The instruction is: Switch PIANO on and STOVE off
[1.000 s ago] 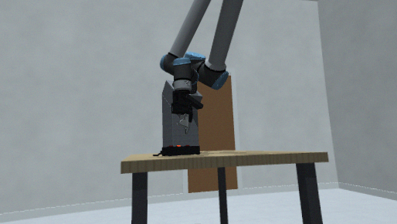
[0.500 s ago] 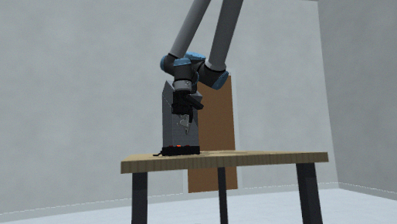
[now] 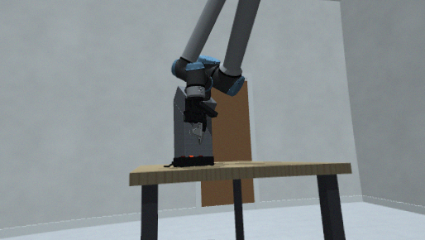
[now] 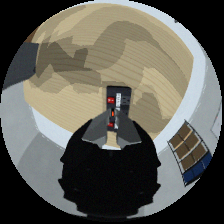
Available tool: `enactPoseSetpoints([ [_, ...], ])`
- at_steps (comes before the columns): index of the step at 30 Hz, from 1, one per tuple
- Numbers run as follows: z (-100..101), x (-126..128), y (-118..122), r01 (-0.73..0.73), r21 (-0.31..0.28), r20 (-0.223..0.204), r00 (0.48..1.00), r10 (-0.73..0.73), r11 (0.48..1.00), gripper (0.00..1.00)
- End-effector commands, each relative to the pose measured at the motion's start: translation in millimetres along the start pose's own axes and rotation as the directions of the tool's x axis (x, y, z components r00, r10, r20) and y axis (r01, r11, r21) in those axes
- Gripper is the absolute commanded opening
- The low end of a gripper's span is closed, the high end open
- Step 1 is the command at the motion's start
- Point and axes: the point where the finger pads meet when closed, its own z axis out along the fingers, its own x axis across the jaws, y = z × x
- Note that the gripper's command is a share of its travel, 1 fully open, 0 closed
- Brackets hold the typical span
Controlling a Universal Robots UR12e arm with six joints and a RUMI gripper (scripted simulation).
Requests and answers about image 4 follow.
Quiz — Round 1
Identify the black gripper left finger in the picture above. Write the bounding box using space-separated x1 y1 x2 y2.
60 108 113 163

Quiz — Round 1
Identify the black power strip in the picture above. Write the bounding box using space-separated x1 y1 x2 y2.
106 86 132 133

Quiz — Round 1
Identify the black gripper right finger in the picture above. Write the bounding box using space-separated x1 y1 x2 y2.
113 108 161 168

